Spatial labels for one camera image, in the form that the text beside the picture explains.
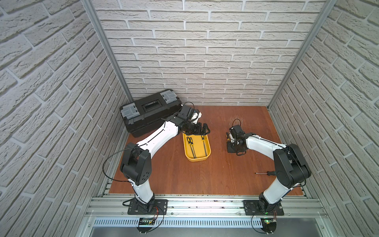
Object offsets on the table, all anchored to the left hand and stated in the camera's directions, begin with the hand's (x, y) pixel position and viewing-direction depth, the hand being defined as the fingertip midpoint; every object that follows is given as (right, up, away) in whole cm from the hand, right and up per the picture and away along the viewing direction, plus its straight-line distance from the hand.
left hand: (206, 130), depth 83 cm
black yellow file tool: (-10, -10, +14) cm, 20 cm away
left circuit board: (-31, -46, -12) cm, 57 cm away
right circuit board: (+30, -46, -14) cm, 56 cm away
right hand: (+18, -13, +11) cm, 25 cm away
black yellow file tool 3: (-1, -8, +16) cm, 18 cm away
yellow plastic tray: (-5, -12, +12) cm, 18 cm away
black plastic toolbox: (-38, +8, +8) cm, 40 cm away
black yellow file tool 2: (-9, -10, +14) cm, 20 cm away
